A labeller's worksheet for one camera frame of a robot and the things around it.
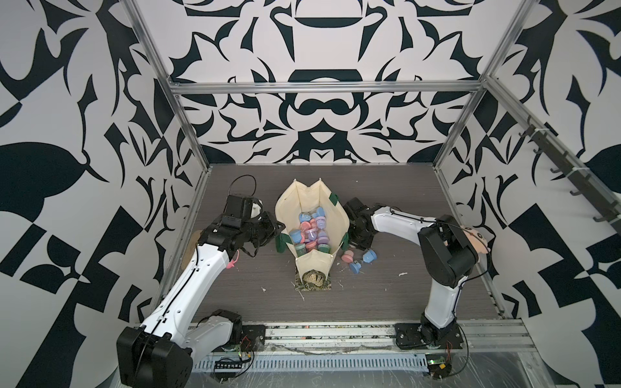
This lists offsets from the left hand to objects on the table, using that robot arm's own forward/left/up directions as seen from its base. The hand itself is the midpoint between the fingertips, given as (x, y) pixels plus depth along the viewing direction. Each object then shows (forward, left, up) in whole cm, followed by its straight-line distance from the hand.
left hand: (283, 221), depth 77 cm
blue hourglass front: (-9, -24, -17) cm, 31 cm away
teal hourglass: (-3, -13, -13) cm, 19 cm away
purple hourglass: (+1, -13, -14) cm, 19 cm away
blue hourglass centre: (-5, -30, -18) cm, 35 cm away
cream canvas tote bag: (+10, -10, -16) cm, 21 cm away
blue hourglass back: (+11, -7, -16) cm, 21 cm away
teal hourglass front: (-5, -5, -10) cm, 12 cm away
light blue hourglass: (+1, -4, -10) cm, 11 cm away
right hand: (+3, -23, -19) cm, 30 cm away
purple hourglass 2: (+3, -9, -13) cm, 16 cm away
